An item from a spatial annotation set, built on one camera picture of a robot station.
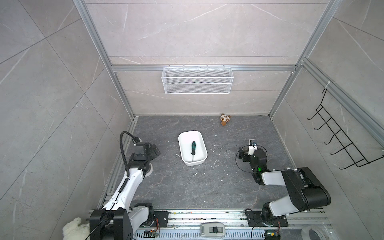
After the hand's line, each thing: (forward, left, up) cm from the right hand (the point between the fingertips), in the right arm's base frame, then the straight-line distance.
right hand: (249, 147), depth 93 cm
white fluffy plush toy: (-44, +80, +15) cm, 92 cm away
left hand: (-4, +61, +6) cm, 62 cm away
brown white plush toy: (+29, +11, -4) cm, 31 cm away
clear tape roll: (-45, -16, -6) cm, 48 cm away
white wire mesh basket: (+40, +32, +23) cm, 56 cm away
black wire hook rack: (-22, -31, +26) cm, 46 cm away
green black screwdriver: (+3, +36, -4) cm, 36 cm away
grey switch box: (-43, +27, -2) cm, 51 cm away
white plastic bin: (+10, +42, -5) cm, 43 cm away
